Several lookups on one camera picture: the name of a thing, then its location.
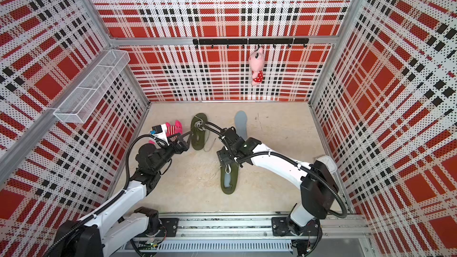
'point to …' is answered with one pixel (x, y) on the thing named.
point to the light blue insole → (241, 124)
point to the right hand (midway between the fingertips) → (229, 154)
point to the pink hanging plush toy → (256, 63)
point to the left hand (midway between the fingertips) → (189, 133)
